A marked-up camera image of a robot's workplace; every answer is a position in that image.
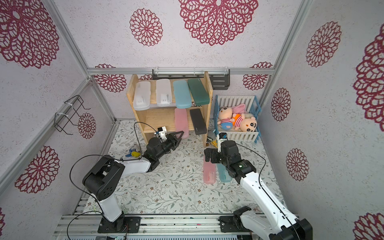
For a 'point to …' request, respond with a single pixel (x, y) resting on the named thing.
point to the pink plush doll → (226, 119)
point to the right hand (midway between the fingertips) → (215, 152)
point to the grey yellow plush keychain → (134, 153)
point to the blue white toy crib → (249, 105)
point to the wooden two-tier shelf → (159, 117)
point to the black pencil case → (198, 121)
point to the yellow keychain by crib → (215, 143)
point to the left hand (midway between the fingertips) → (184, 132)
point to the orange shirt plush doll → (240, 123)
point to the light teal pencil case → (224, 175)
